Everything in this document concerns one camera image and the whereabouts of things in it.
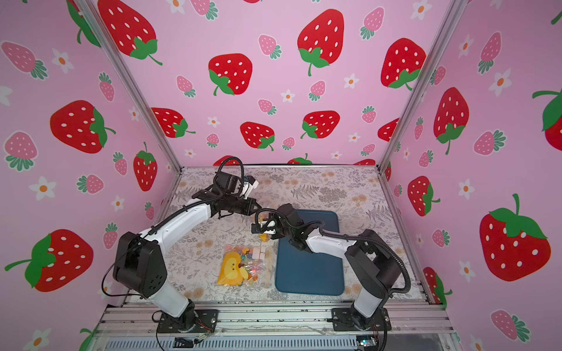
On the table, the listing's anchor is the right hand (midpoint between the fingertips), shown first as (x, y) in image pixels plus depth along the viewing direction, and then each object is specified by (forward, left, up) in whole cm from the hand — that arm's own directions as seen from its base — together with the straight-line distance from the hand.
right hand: (262, 218), depth 86 cm
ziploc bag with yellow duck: (-15, +7, -11) cm, 20 cm away
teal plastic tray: (-16, -16, -13) cm, 25 cm away
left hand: (+3, 0, +3) cm, 4 cm away
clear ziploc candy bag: (-2, 0, -11) cm, 11 cm away
